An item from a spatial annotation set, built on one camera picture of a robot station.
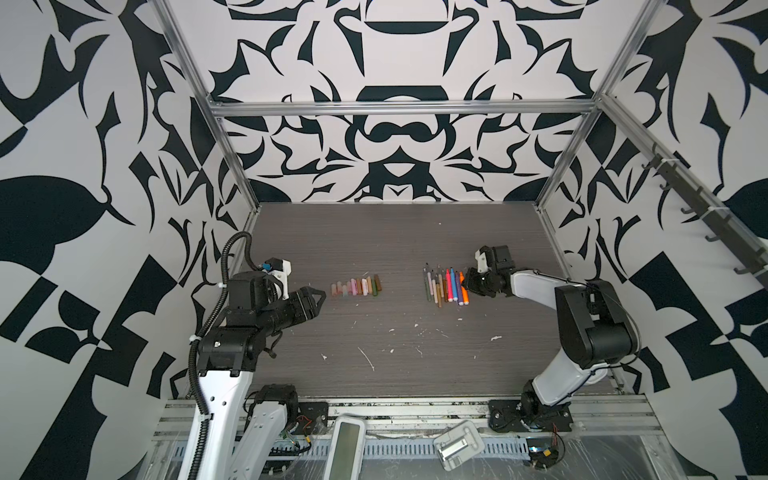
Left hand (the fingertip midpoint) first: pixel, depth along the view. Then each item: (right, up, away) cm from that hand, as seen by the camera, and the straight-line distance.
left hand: (315, 293), depth 70 cm
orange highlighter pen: (+41, -5, +25) cm, 48 cm away
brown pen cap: (+13, -2, +29) cm, 32 cm away
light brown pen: (+34, -1, +29) cm, 45 cm away
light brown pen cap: (+8, -3, +27) cm, 28 cm away
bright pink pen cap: (+6, -3, +27) cm, 28 cm away
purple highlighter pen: (+40, -4, +27) cm, 48 cm away
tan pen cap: (+11, -2, +27) cm, 29 cm away
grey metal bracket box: (+33, -35, 0) cm, 48 cm away
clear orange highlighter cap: (0, -4, +27) cm, 27 cm away
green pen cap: (+13, -4, +27) cm, 30 cm away
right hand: (+42, -1, +27) cm, 50 cm away
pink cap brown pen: (+35, -3, +28) cm, 45 cm away
